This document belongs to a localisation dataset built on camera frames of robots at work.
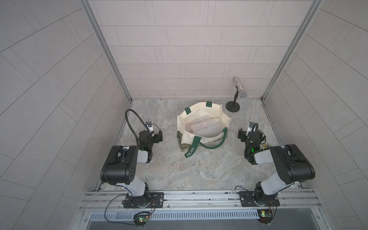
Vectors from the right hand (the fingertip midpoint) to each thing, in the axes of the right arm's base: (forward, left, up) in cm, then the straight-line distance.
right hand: (248, 127), depth 94 cm
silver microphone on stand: (+23, +3, -4) cm, 23 cm away
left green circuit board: (-45, +63, -1) cm, 78 cm away
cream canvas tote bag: (-12, +40, +6) cm, 42 cm away
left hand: (+4, +62, +1) cm, 62 cm away
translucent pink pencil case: (-4, +37, +9) cm, 38 cm away
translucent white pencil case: (0, +40, +7) cm, 41 cm away
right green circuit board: (-46, +5, -6) cm, 47 cm away
